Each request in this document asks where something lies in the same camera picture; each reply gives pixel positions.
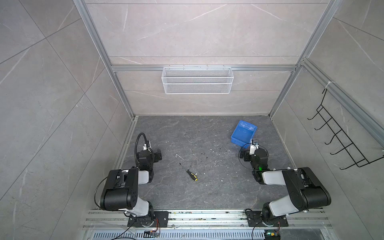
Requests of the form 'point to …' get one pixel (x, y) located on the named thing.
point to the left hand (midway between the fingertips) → (149, 146)
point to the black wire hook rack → (360, 159)
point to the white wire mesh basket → (197, 80)
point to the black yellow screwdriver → (191, 175)
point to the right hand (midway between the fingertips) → (249, 145)
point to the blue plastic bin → (243, 133)
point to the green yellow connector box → (272, 234)
